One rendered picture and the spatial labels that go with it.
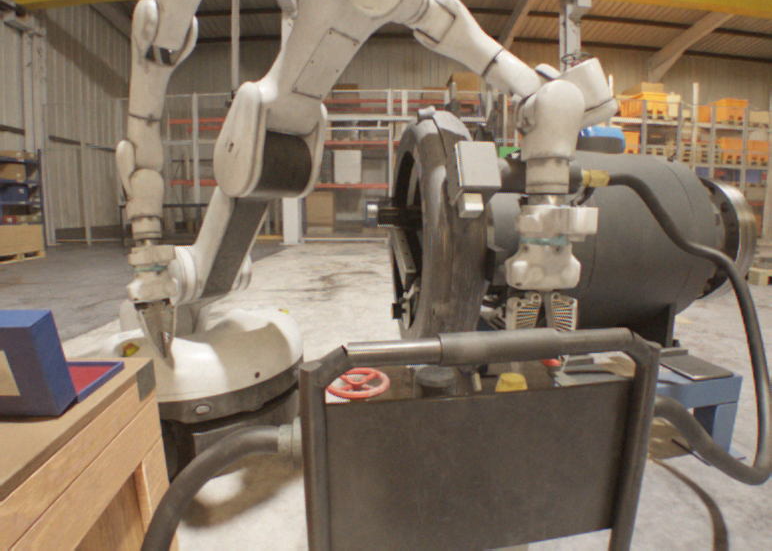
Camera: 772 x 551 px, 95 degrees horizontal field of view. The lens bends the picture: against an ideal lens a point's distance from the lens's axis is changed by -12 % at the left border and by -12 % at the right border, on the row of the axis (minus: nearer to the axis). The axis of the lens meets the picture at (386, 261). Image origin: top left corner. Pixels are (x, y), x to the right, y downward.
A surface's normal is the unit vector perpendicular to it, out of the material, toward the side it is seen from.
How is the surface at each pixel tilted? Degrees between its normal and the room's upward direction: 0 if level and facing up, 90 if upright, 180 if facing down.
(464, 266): 96
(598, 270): 102
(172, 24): 135
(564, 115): 98
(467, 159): 68
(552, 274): 94
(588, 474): 90
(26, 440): 0
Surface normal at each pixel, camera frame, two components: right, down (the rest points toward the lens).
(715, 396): 0.12, 0.12
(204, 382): 0.49, 0.11
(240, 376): 0.72, 0.08
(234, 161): -0.51, 0.15
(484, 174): 0.11, -0.26
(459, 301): 0.10, 0.41
